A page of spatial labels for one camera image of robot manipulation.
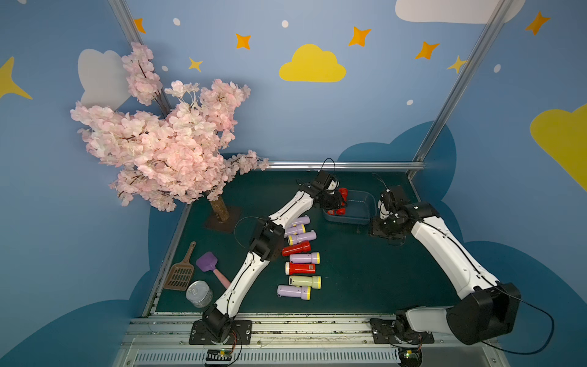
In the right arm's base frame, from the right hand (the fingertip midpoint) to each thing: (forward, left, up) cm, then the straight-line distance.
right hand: (380, 228), depth 82 cm
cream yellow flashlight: (-16, +23, -12) cm, 31 cm away
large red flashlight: (+22, +10, -7) cm, 25 cm away
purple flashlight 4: (-7, +24, -13) cm, 28 cm away
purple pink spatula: (-11, +65, -14) cm, 67 cm away
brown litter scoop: (-16, +75, -14) cm, 78 cm away
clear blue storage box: (+20, +1, -16) cm, 26 cm away
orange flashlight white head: (-12, +29, -13) cm, 34 cm away
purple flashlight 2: (+5, +31, -13) cm, 34 cm away
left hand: (+18, +10, -8) cm, 22 cm away
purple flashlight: (+11, +29, -14) cm, 34 cm away
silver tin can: (-24, +62, -9) cm, 67 cm away
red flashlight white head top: (+13, +12, -9) cm, 20 cm away
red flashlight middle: (-3, +28, -12) cm, 30 cm away
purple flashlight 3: (+2, +28, -13) cm, 32 cm away
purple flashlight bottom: (-20, +27, -12) cm, 36 cm away
